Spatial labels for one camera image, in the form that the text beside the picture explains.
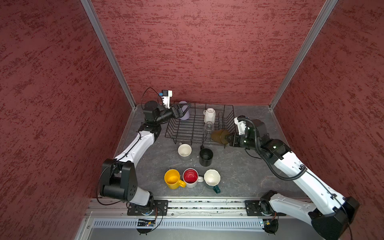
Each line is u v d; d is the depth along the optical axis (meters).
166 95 0.69
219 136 0.67
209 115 1.00
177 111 0.68
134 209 0.74
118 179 0.43
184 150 0.90
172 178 0.83
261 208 0.68
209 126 0.95
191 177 0.83
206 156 0.90
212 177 0.81
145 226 0.72
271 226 0.72
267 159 0.50
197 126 1.08
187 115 1.09
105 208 0.75
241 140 0.62
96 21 0.76
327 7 0.71
